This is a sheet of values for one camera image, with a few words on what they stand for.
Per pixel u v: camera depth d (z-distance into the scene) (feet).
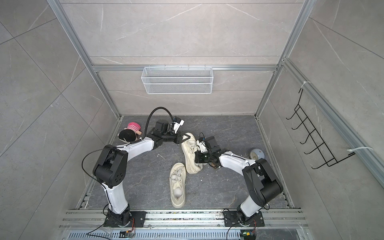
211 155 2.30
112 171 1.63
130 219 2.36
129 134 3.22
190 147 2.75
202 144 2.75
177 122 2.68
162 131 2.45
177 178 2.57
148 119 2.38
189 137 2.88
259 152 2.89
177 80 3.31
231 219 2.40
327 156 2.01
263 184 1.48
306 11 2.30
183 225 2.40
